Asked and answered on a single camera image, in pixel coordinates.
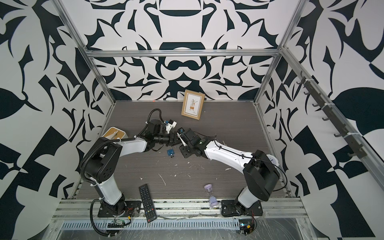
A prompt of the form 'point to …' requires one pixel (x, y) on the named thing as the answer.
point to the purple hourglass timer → (213, 201)
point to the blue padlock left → (170, 152)
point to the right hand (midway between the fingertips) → (184, 147)
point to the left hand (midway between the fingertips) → (186, 137)
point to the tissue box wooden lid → (120, 134)
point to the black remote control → (147, 203)
